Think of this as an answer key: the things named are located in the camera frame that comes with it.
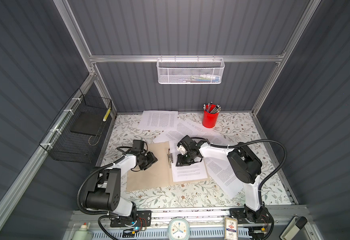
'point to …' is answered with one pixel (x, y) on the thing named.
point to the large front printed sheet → (220, 172)
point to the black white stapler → (291, 231)
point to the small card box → (230, 228)
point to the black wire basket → (74, 136)
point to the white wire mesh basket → (188, 71)
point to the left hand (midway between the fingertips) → (154, 161)
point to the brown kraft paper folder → (159, 175)
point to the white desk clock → (178, 229)
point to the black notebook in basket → (88, 123)
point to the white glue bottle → (82, 234)
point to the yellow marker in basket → (106, 115)
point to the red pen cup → (210, 115)
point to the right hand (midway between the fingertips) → (178, 166)
